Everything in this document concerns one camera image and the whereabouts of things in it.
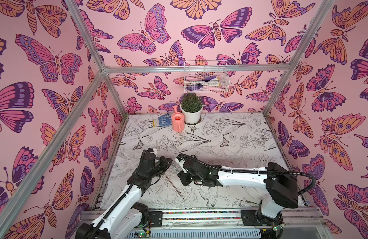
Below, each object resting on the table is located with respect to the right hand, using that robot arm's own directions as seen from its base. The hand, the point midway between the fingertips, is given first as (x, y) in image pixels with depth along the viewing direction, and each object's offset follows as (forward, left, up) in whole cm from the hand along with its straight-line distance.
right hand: (177, 173), depth 80 cm
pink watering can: (+37, +2, +1) cm, 38 cm away
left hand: (+7, +2, +3) cm, 8 cm away
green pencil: (+2, +1, +2) cm, 4 cm away
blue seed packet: (+47, +14, -9) cm, 50 cm away
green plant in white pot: (+45, -7, +7) cm, 46 cm away
